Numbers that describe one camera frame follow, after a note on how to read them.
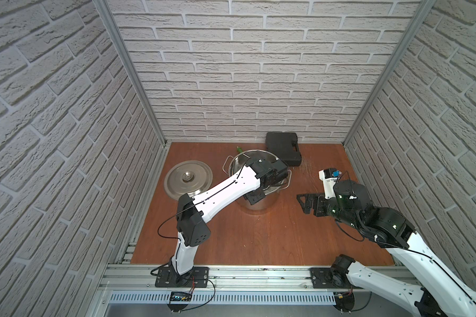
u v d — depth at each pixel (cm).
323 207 56
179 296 73
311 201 57
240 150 115
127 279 148
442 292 38
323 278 74
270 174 52
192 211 45
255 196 66
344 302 69
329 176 56
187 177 100
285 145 112
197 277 75
